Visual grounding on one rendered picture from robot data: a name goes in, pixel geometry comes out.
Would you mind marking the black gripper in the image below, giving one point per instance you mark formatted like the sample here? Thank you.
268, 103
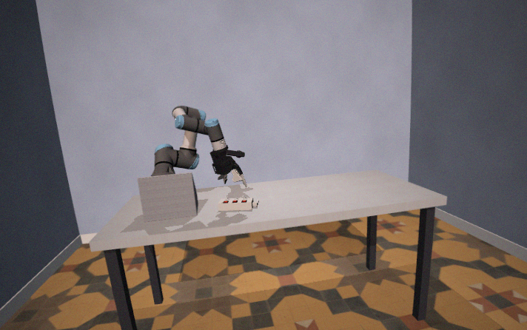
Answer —
224, 164

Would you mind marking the white power strip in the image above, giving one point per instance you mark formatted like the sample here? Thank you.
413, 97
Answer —
229, 204

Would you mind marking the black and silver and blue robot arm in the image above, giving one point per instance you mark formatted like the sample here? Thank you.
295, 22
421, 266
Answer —
186, 157

